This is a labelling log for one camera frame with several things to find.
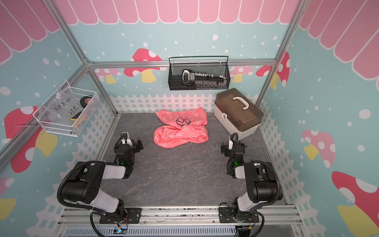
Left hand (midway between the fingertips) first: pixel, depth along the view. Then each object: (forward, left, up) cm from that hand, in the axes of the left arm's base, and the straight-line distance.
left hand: (132, 140), depth 93 cm
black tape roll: (+10, +21, +24) cm, 34 cm away
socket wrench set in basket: (+28, -45, +27) cm, 59 cm away
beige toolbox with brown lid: (+20, -69, +6) cm, 72 cm away
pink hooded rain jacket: (+13, -30, -1) cm, 33 cm away
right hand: (+2, -63, -1) cm, 63 cm away
